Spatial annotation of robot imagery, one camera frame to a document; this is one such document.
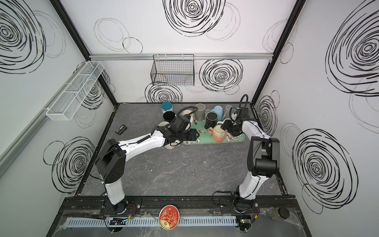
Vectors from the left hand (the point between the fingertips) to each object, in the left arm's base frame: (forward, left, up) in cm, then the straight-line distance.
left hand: (199, 135), depth 85 cm
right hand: (+10, -15, -6) cm, 19 cm away
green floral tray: (+8, -5, -16) cm, 18 cm away
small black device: (+10, +54, -12) cm, 57 cm away
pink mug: (+11, +24, -5) cm, 27 cm away
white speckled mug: (+16, -15, -9) cm, 24 cm away
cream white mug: (-12, +13, +9) cm, 20 cm away
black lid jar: (-36, -35, -6) cm, 51 cm away
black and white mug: (+17, +21, -5) cm, 28 cm away
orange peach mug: (+5, -12, -5) cm, 14 cm away
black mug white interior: (+17, -8, -5) cm, 20 cm away
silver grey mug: (+26, -19, -5) cm, 33 cm away
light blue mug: (+24, -14, -5) cm, 28 cm away
